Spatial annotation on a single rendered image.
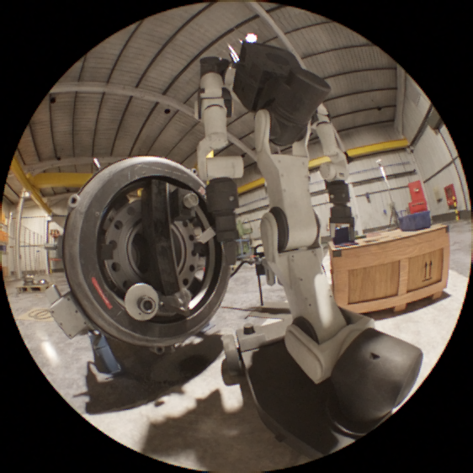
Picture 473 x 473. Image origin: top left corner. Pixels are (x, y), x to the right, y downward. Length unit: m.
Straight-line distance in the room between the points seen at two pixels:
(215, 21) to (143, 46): 2.83
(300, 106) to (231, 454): 0.94
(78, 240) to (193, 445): 0.67
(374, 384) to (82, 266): 0.64
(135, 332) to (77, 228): 0.33
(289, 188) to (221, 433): 0.80
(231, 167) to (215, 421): 0.80
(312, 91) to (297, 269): 0.47
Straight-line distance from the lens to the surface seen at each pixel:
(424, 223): 1.35
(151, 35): 7.96
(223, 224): 0.36
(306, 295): 0.42
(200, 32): 7.96
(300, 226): 0.44
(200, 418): 0.66
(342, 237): 1.11
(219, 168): 0.40
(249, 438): 0.60
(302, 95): 0.42
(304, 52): 8.96
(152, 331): 0.52
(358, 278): 0.99
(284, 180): 0.45
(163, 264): 0.49
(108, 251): 0.57
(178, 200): 0.49
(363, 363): 0.33
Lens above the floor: 0.57
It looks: 4 degrees up
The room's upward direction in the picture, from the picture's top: 8 degrees counter-clockwise
